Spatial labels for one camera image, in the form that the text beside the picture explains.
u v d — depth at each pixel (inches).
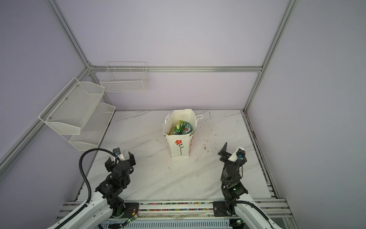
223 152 27.9
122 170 23.5
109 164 27.3
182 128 35.8
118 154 26.5
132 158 29.9
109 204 24.4
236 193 23.6
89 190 21.0
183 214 28.8
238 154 25.0
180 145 31.6
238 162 25.5
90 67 35.6
